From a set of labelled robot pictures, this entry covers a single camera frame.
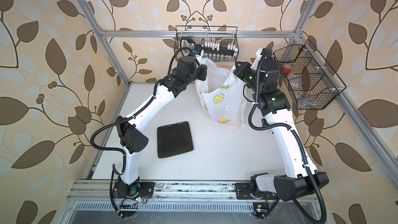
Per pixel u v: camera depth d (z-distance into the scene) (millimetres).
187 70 606
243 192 733
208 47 825
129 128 484
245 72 561
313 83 726
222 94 788
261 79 463
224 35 911
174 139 937
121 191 645
